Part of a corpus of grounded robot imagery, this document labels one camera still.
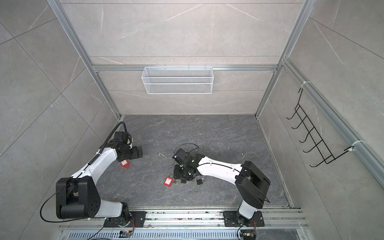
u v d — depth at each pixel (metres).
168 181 0.84
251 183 0.43
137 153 0.80
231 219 0.74
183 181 0.86
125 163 0.91
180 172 0.73
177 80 1.01
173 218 0.75
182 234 0.70
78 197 0.42
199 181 0.85
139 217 0.73
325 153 0.62
